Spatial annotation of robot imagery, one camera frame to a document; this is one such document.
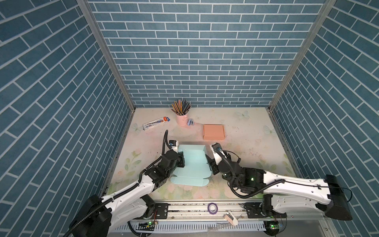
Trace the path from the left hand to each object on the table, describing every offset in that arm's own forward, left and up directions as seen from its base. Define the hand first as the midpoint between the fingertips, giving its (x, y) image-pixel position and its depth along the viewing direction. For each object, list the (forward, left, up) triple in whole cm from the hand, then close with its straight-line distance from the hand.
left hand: (184, 153), depth 84 cm
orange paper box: (+19, -20, -6) cm, 28 cm away
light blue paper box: (-10, -7, -1) cm, 12 cm away
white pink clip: (-31, -23, -7) cm, 40 cm away
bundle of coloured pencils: (+35, +3, +2) cm, 36 cm away
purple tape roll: (-26, -15, -11) cm, 32 cm away
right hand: (-6, -13, +11) cm, 18 cm away
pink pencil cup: (+28, +3, -4) cm, 29 cm away
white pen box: (+30, +22, -9) cm, 38 cm away
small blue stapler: (+29, -3, -7) cm, 31 cm away
